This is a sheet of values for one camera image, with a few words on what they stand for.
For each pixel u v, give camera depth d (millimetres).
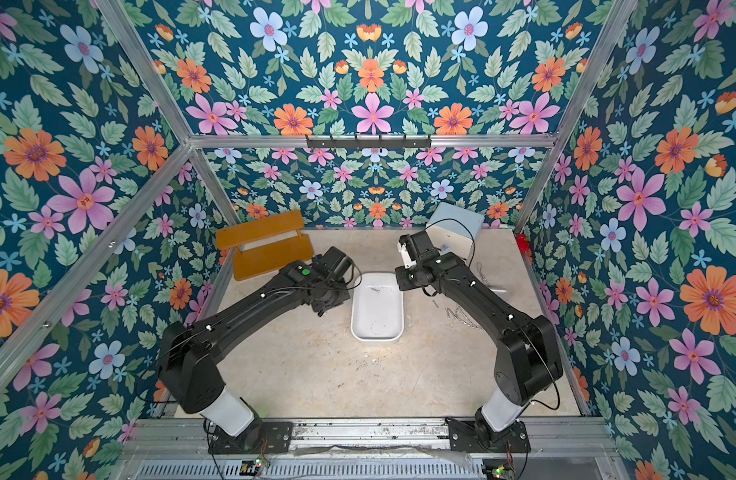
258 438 678
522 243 1157
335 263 643
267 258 1121
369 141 916
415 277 719
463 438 736
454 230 983
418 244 663
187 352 461
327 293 661
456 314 958
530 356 442
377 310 961
